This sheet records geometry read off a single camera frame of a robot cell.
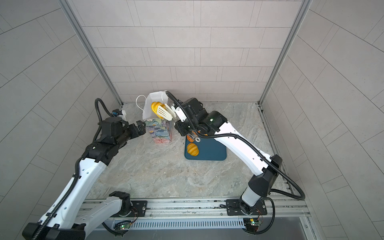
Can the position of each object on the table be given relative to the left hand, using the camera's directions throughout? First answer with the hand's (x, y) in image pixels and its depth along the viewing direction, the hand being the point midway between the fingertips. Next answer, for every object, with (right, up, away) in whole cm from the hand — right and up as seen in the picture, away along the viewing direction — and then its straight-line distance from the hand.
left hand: (141, 123), depth 73 cm
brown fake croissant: (+23, -11, +20) cm, 32 cm away
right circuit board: (+53, -47, -6) cm, 71 cm away
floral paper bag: (+7, -4, +10) cm, 13 cm away
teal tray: (+36, -17, +18) cm, 43 cm away
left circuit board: (-3, -45, -9) cm, 46 cm away
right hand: (+18, -1, -5) cm, 19 cm away
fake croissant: (+25, -16, +14) cm, 33 cm away
